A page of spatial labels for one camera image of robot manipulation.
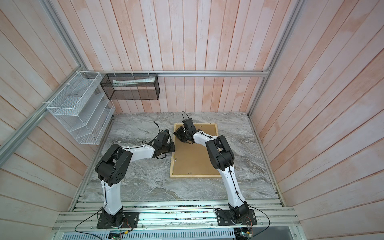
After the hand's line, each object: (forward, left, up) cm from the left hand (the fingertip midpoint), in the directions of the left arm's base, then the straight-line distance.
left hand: (175, 148), depth 100 cm
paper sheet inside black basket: (+26, +26, +34) cm, 50 cm away
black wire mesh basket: (+36, +30, +24) cm, 53 cm away
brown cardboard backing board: (-8, -13, -1) cm, 15 cm away
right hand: (+11, +2, +2) cm, 11 cm away
